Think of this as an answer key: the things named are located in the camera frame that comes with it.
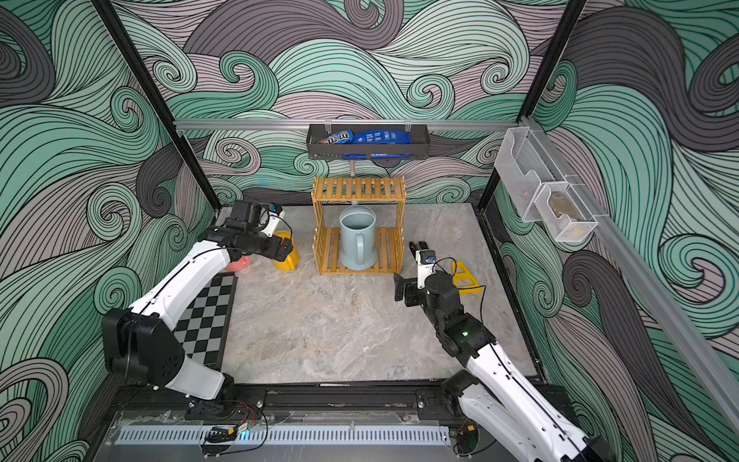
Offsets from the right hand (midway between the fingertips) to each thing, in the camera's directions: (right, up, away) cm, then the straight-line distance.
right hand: (416, 272), depth 77 cm
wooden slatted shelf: (-28, +7, +30) cm, 42 cm away
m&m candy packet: (-21, +42, +15) cm, 50 cm away
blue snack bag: (-10, +42, +15) cm, 46 cm away
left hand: (-41, +9, +8) cm, 43 cm away
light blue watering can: (-16, +9, +7) cm, 20 cm away
